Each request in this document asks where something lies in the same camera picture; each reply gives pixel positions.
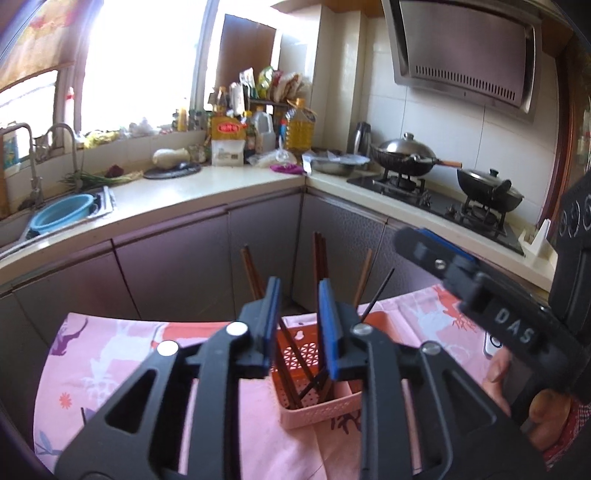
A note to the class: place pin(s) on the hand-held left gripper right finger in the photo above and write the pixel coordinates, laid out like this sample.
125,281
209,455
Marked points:
328,327

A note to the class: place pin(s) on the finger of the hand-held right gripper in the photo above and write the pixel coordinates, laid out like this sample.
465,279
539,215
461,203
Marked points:
448,248

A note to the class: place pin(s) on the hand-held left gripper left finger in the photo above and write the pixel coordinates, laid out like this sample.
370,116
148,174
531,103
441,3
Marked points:
272,318

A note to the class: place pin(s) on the bundle of wooden chopsticks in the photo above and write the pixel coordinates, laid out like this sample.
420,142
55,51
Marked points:
321,258

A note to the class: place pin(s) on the orange plastic basket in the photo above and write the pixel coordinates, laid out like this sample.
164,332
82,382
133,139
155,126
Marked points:
318,413

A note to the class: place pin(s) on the person's right forearm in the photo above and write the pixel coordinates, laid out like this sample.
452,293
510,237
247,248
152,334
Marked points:
577,434

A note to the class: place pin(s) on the person's right hand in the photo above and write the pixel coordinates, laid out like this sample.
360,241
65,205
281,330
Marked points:
496,374

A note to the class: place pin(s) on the small white device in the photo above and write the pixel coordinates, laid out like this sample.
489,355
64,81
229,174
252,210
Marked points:
490,345

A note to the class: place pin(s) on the gas stove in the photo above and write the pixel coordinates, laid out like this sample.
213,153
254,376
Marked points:
438,203

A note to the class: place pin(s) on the black pan with lid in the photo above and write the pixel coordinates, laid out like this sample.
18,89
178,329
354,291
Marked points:
485,194

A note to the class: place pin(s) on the white plastic rack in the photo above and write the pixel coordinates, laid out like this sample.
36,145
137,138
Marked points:
540,247

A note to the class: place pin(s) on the black wok with lid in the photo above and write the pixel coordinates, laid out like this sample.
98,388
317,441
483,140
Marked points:
406,159

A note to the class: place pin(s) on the steel kettle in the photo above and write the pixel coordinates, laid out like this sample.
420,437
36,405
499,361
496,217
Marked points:
362,138

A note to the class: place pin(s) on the metal bowl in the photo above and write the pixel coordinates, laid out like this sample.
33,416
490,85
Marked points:
332,166

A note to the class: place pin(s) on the purple cloth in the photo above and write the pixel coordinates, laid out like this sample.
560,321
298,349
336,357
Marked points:
286,169

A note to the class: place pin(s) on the pink printed tablecloth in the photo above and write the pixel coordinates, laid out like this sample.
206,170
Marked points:
115,369

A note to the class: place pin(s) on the dark round plate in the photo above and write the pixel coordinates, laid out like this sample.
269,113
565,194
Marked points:
173,171

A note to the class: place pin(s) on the white plastic jug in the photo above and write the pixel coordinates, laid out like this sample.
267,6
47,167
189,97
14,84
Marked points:
264,134

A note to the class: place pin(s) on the yellow oil bottle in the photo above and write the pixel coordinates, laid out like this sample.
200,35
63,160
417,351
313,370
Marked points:
300,134

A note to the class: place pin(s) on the white vegetable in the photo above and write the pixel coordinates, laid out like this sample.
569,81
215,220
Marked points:
171,158

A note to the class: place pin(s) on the steel range hood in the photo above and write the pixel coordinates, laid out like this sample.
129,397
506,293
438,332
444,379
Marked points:
461,46

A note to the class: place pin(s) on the steel sink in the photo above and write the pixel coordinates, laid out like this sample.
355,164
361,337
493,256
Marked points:
104,203

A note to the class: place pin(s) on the green onions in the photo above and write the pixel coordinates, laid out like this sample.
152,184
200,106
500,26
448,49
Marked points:
92,179

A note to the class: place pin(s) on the row of food packets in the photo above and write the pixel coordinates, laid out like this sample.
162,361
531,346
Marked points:
277,85

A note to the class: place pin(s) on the blue colander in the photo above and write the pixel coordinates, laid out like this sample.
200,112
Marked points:
60,212

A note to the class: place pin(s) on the curved steel faucet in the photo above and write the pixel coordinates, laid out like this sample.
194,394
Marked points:
74,147

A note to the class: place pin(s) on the tall steel faucet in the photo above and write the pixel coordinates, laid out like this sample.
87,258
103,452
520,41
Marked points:
33,175

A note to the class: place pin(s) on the patterned window blind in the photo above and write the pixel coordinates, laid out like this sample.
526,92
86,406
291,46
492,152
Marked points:
37,37

